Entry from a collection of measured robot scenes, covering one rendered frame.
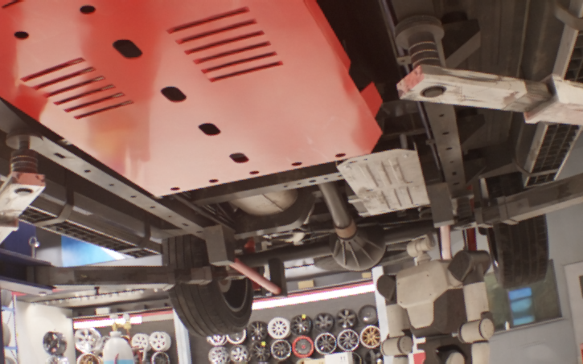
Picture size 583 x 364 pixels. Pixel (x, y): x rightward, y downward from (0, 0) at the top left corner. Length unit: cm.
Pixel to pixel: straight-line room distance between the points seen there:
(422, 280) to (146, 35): 168
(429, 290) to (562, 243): 988
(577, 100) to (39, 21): 111
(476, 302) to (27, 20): 191
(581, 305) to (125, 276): 1035
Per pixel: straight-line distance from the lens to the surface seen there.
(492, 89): 126
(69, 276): 283
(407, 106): 182
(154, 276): 288
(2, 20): 113
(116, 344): 459
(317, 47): 126
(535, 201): 247
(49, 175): 222
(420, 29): 123
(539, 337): 1211
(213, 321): 329
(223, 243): 259
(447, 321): 253
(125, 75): 130
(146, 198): 215
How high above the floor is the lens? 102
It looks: 17 degrees up
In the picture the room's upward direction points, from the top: 7 degrees counter-clockwise
